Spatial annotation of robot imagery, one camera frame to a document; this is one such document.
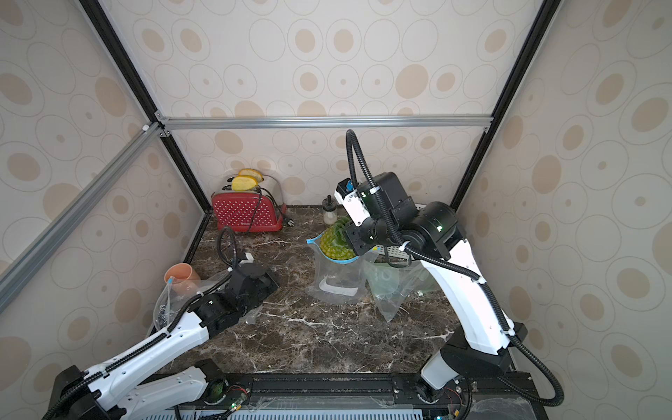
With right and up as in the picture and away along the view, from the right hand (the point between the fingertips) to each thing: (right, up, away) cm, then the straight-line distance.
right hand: (345, 234), depth 60 cm
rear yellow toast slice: (-38, +25, +47) cm, 65 cm away
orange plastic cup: (-53, -15, +27) cm, 62 cm away
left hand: (-17, -12, +19) cm, 28 cm away
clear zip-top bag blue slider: (-55, -21, +25) cm, 64 cm away
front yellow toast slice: (-39, +19, +41) cm, 60 cm away
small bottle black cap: (-6, +11, +47) cm, 49 cm away
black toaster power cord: (-23, +4, +53) cm, 58 cm away
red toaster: (-38, +8, +43) cm, 58 cm away
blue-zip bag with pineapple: (-2, -16, +39) cm, 42 cm away
